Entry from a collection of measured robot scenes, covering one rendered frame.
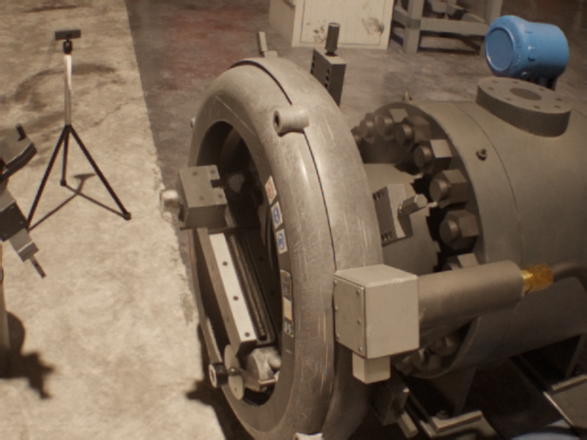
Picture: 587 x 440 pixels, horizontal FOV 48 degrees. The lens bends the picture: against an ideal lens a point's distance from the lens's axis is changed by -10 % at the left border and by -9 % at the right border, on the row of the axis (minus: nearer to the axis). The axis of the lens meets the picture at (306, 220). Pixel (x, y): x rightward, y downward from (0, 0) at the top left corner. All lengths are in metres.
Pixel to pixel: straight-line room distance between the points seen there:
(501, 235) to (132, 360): 1.16
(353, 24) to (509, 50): 3.55
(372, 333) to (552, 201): 0.56
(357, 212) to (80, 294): 1.43
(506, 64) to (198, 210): 0.81
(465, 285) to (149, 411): 1.09
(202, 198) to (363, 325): 0.52
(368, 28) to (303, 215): 4.28
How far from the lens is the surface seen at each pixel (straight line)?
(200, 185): 1.38
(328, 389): 1.10
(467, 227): 1.26
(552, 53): 1.76
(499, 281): 1.07
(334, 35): 1.19
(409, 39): 5.24
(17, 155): 1.00
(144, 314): 2.23
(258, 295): 1.38
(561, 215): 1.39
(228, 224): 1.41
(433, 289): 1.00
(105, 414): 1.90
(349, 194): 1.04
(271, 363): 1.28
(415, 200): 0.98
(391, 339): 0.96
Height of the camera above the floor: 1.34
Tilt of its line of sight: 29 degrees down
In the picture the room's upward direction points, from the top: 6 degrees clockwise
